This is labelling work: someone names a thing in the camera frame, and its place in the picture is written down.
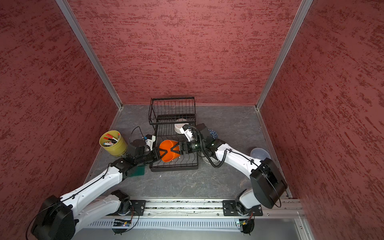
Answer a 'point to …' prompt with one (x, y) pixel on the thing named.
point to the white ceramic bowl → (177, 126)
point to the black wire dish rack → (163, 112)
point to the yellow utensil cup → (118, 149)
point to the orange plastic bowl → (167, 145)
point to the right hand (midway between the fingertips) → (175, 152)
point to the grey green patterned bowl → (206, 159)
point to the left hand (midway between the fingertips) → (167, 154)
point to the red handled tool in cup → (111, 138)
